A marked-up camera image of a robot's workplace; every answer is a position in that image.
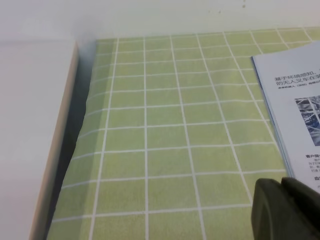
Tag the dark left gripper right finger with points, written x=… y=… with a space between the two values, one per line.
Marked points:
x=307 y=204

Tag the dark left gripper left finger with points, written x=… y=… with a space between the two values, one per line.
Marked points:
x=273 y=215

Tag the magazine book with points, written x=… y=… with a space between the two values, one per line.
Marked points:
x=290 y=83

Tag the green checkered tablecloth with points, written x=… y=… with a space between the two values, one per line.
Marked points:
x=174 y=137

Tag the white side panel board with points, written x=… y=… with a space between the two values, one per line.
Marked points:
x=36 y=84

